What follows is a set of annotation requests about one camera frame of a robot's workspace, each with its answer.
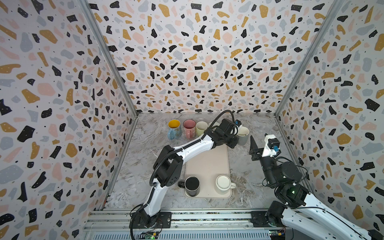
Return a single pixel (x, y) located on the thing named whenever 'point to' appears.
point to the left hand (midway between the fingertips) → (239, 137)
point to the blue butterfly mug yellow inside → (174, 130)
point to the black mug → (191, 185)
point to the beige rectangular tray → (207, 167)
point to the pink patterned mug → (189, 128)
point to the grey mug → (242, 135)
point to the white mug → (223, 183)
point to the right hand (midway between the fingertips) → (258, 134)
